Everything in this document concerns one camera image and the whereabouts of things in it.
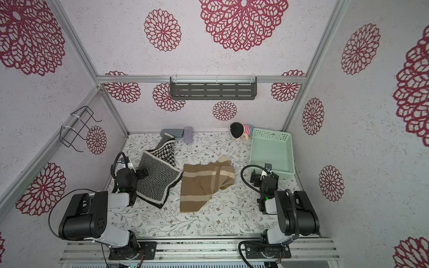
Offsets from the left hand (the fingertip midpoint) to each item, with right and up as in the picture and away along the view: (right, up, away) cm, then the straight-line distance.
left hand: (136, 165), depth 93 cm
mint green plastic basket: (+84, +10, +19) cm, 87 cm away
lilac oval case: (+25, +19, +23) cm, 39 cm away
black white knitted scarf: (+11, -5, +2) cm, 12 cm away
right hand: (+71, -2, -1) cm, 71 cm away
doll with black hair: (+60, +22, +20) cm, 67 cm away
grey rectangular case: (+18, +20, +23) cm, 36 cm away
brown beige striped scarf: (+35, -9, 0) cm, 36 cm away
